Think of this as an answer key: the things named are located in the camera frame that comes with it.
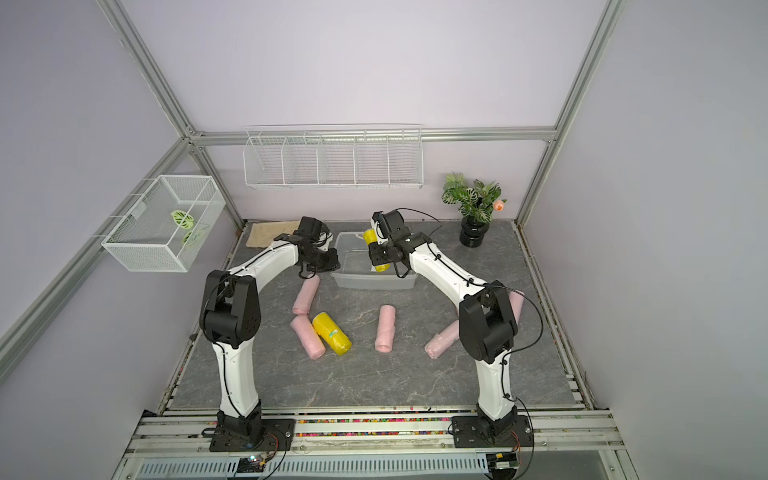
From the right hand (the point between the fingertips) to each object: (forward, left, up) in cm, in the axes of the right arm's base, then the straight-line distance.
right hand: (375, 249), depth 91 cm
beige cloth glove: (+22, +47, -17) cm, 55 cm away
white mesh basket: (-1, +59, +11) cm, 59 cm away
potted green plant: (+13, -32, +6) cm, 35 cm away
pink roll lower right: (-25, -20, -12) cm, 34 cm away
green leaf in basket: (-1, +51, +15) cm, 53 cm away
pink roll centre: (-20, -3, -13) cm, 25 cm away
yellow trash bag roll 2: (-22, +13, -12) cm, 28 cm away
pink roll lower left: (-23, +19, -13) cm, 32 cm away
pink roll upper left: (-8, +23, -13) cm, 28 cm away
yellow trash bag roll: (+3, +1, +3) cm, 4 cm away
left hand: (0, +13, -9) cm, 15 cm away
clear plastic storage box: (+3, +8, -15) cm, 18 cm away
